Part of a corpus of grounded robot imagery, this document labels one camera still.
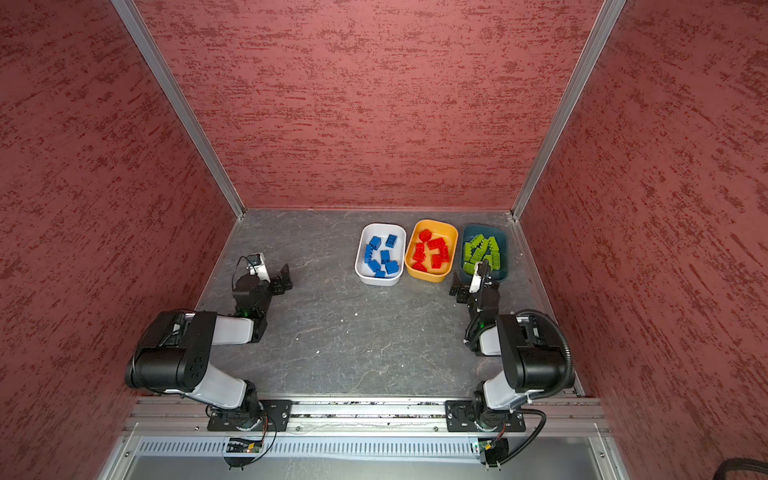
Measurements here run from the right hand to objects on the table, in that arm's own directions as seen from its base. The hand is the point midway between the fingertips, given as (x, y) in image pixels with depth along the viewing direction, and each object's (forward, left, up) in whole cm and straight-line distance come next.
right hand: (468, 276), depth 93 cm
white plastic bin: (+14, +34, -4) cm, 37 cm away
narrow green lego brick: (+10, -14, -7) cm, 18 cm away
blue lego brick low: (+13, +27, -5) cm, 30 cm away
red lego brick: (+11, +7, -5) cm, 14 cm away
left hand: (+4, +62, +1) cm, 62 cm away
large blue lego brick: (+19, +30, -5) cm, 36 cm away
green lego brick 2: (+14, -3, -5) cm, 15 cm away
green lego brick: (+19, -8, -5) cm, 21 cm away
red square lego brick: (+22, +11, -4) cm, 25 cm away
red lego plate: (+19, +6, -6) cm, 21 cm away
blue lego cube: (+8, +24, -5) cm, 26 cm away
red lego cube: (+14, +14, -7) cm, 21 cm away
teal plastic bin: (+23, -7, -5) cm, 25 cm away
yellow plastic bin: (+25, +6, -5) cm, 26 cm away
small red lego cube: (+8, +14, -6) cm, 18 cm away
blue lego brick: (+10, +30, -6) cm, 33 cm away
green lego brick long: (+14, -8, -7) cm, 17 cm away
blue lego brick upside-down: (+20, +24, -5) cm, 32 cm away
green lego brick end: (+16, -13, -5) cm, 21 cm away
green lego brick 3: (+8, -3, -7) cm, 11 cm away
